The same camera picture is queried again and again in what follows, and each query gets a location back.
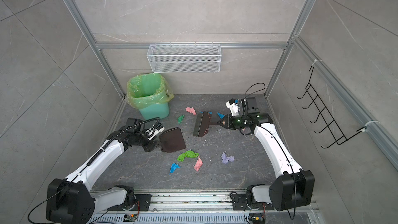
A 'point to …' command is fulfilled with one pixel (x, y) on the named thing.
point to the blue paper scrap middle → (220, 115)
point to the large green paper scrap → (188, 153)
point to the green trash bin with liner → (150, 94)
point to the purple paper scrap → (225, 159)
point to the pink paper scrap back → (191, 110)
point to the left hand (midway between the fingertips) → (156, 136)
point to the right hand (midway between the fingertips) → (220, 121)
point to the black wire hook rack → (323, 117)
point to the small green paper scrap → (180, 118)
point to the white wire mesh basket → (183, 58)
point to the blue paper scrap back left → (209, 112)
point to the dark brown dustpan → (172, 140)
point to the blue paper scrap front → (174, 166)
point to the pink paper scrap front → (198, 164)
